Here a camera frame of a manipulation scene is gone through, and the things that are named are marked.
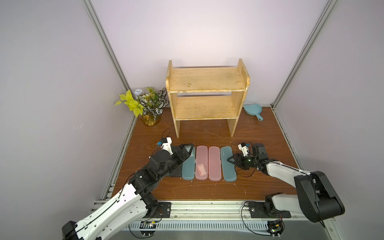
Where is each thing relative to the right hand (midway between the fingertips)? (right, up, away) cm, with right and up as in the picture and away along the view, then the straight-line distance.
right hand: (231, 158), depth 86 cm
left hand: (-22, +9, -18) cm, 30 cm away
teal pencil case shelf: (-2, -5, -1) cm, 6 cm away
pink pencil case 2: (-9, -4, +3) cm, 11 cm away
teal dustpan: (+27, +31, +32) cm, 52 cm away
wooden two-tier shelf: (-18, +44, +32) cm, 57 cm away
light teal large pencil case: (-25, -5, +1) cm, 26 cm away
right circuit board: (+18, -28, -17) cm, 37 cm away
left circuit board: (-44, -28, -15) cm, 55 cm away
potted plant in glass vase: (-50, +33, +3) cm, 60 cm away
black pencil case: (-32, -8, -1) cm, 33 cm away
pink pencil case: (-17, -3, +1) cm, 18 cm away
